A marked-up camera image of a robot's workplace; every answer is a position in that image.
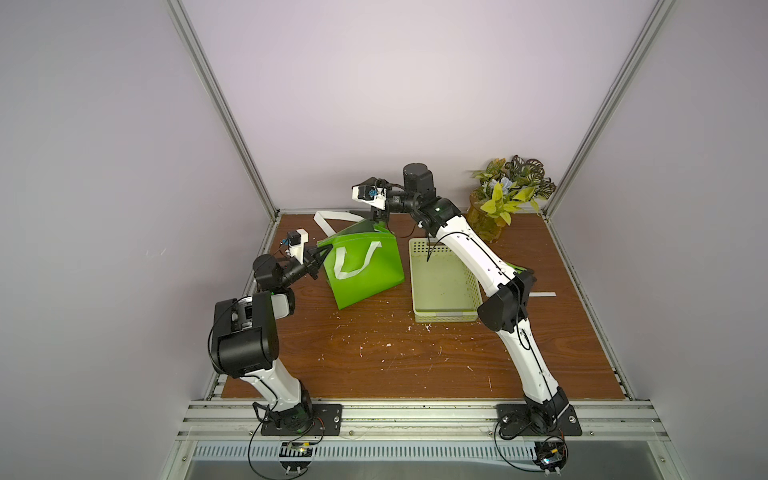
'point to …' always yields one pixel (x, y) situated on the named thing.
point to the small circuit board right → (550, 455)
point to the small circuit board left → (295, 456)
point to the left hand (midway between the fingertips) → (332, 248)
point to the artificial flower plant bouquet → (508, 184)
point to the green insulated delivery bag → (363, 260)
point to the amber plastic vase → (487, 228)
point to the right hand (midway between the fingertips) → (354, 188)
